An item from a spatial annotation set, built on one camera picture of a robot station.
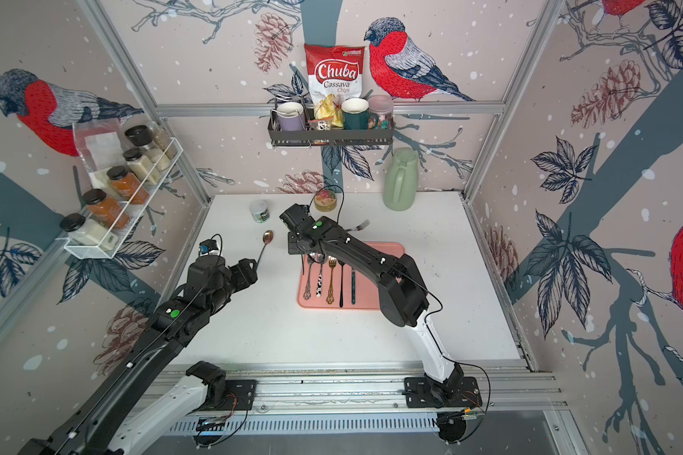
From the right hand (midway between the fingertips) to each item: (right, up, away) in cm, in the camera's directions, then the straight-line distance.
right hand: (297, 243), depth 90 cm
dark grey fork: (+21, +5, +19) cm, 29 cm away
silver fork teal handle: (+18, -15, +4) cm, 24 cm away
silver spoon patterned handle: (+7, -14, +5) cm, 16 cm away
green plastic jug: (+36, +20, +11) cm, 42 cm away
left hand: (-10, -3, -13) cm, 17 cm away
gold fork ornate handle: (+11, -18, +1) cm, 21 cm away
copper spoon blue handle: (-15, +1, +17) cm, 22 cm away
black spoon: (+14, -14, +5) cm, 21 cm away
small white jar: (-19, +11, +20) cm, 30 cm away
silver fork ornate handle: (+3, -17, +3) cm, 18 cm away
